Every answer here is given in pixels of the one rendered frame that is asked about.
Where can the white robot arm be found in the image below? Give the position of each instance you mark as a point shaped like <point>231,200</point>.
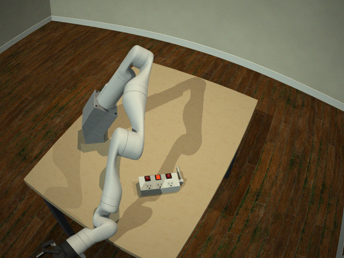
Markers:
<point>124,143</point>

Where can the white power strip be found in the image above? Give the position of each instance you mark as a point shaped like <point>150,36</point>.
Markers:
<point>161,183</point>

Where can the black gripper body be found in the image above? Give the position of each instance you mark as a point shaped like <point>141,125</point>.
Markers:
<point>65,250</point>

